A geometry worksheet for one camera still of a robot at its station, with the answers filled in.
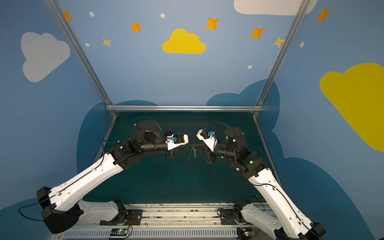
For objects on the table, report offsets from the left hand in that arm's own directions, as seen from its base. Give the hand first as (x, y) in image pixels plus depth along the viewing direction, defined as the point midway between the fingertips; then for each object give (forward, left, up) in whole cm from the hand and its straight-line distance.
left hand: (189, 140), depth 62 cm
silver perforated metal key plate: (-2, -2, -6) cm, 7 cm away
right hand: (+1, -4, -4) cm, 5 cm away
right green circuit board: (-29, -28, -37) cm, 54 cm away
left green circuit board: (-29, +33, -36) cm, 57 cm away
